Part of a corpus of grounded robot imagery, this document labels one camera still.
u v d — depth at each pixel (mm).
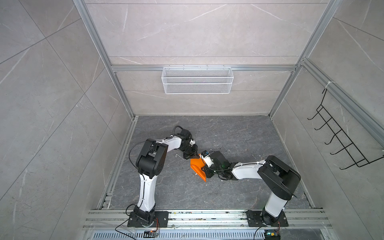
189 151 876
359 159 590
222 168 718
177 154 979
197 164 921
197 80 1007
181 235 698
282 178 472
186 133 854
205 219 746
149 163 546
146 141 580
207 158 818
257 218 740
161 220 732
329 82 700
